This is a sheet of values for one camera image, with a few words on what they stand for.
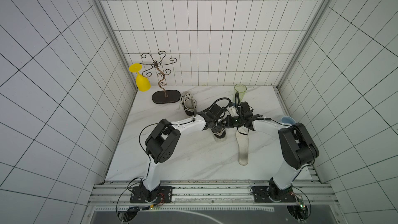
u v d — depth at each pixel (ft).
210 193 2.44
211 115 2.39
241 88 3.33
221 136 2.85
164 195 2.36
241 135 2.60
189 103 3.48
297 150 1.56
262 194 2.38
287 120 3.03
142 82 3.01
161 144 1.64
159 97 3.70
